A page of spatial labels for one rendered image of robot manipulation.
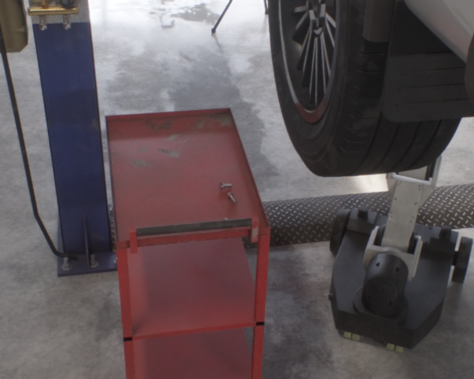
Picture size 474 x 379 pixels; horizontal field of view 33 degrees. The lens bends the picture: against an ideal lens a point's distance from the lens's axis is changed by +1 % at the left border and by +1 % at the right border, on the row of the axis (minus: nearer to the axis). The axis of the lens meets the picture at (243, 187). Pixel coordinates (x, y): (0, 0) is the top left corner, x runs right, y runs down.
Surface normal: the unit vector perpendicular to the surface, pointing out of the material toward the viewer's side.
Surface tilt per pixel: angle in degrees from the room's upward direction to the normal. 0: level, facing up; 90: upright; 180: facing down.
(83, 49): 90
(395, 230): 25
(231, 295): 0
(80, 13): 90
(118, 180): 0
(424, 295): 0
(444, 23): 97
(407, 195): 39
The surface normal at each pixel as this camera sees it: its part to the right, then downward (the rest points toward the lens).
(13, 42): 0.18, 0.58
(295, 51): 0.00, -0.27
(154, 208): 0.03, -0.81
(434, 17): -0.97, 0.19
